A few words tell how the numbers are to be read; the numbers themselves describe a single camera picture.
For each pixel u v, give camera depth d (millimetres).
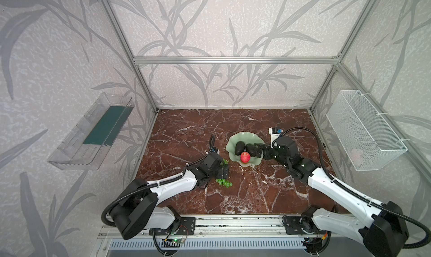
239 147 963
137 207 417
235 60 961
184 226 724
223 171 770
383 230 378
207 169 664
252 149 940
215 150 792
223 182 845
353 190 457
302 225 666
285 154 588
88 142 642
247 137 1008
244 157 912
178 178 538
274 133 697
